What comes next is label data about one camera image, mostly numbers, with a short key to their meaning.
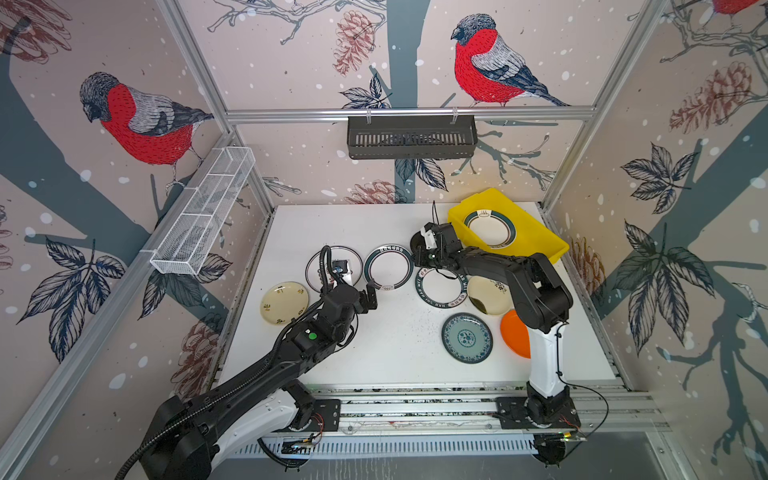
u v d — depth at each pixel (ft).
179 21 2.39
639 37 2.49
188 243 2.33
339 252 3.38
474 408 2.50
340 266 2.23
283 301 3.12
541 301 1.78
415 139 3.49
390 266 3.36
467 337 2.83
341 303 1.87
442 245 2.67
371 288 2.34
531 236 3.59
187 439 1.28
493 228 3.74
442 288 3.12
